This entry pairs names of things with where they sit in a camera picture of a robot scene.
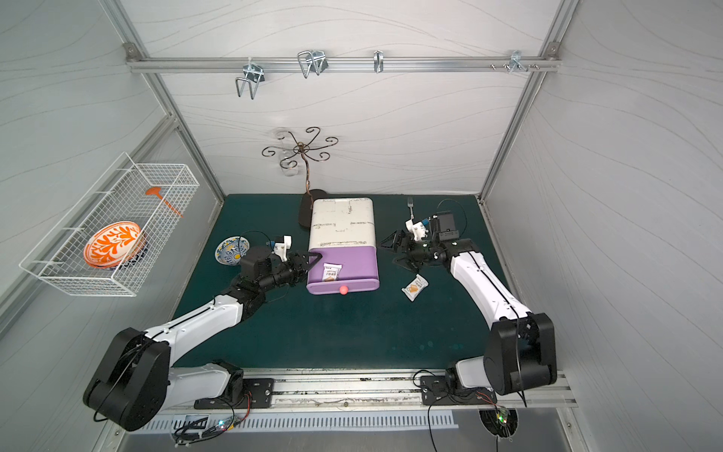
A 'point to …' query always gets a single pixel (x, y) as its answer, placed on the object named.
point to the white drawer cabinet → (342, 222)
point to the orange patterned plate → (111, 243)
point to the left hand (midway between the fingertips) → (322, 260)
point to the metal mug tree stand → (305, 147)
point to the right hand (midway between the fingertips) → (385, 252)
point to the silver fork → (410, 203)
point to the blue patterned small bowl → (231, 250)
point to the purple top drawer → (359, 271)
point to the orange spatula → (154, 190)
